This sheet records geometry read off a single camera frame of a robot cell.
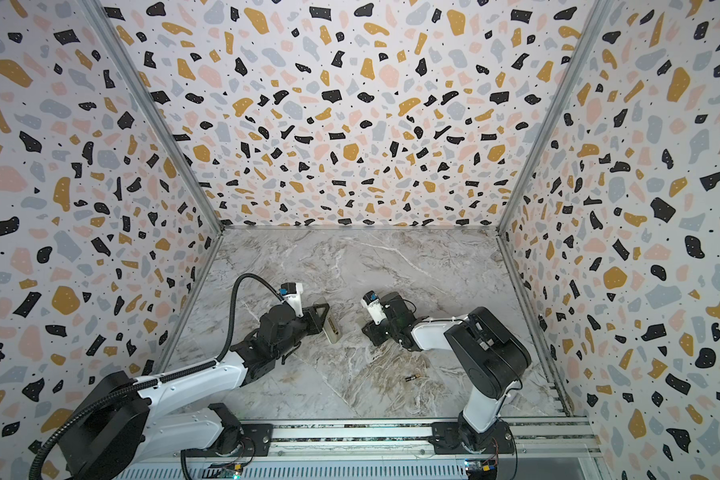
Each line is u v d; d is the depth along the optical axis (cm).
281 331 63
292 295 75
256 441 73
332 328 83
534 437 76
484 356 48
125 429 40
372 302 85
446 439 74
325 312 82
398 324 75
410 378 84
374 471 78
